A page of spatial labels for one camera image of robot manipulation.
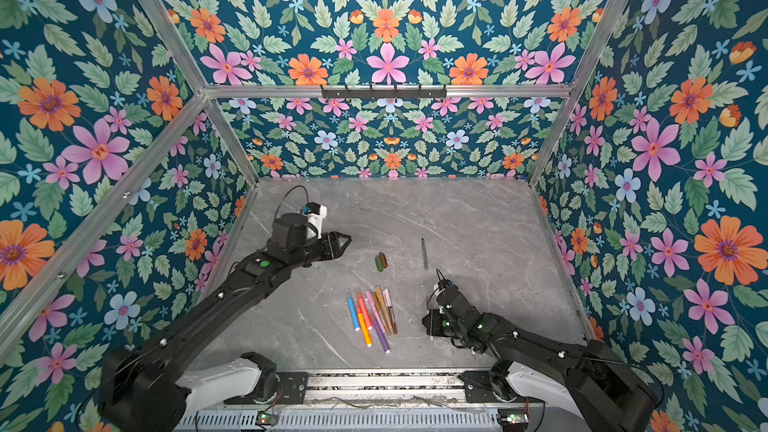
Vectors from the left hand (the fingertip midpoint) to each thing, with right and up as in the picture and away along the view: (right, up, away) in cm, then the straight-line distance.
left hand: (351, 233), depth 77 cm
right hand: (+19, -26, +6) cm, 32 cm away
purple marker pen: (+8, -29, +5) cm, 31 cm away
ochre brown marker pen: (+8, -23, +9) cm, 26 cm away
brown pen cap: (+7, -11, +19) cm, 23 cm away
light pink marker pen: (+10, -23, +9) cm, 27 cm away
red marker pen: (+2, -23, +9) cm, 25 cm away
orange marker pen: (+3, -28, +5) cm, 28 cm away
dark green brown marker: (+21, -11, +21) cm, 31 cm away
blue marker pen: (-1, -24, +9) cm, 25 cm away
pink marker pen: (+5, -23, +9) cm, 26 cm away
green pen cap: (+6, -11, +18) cm, 22 cm away
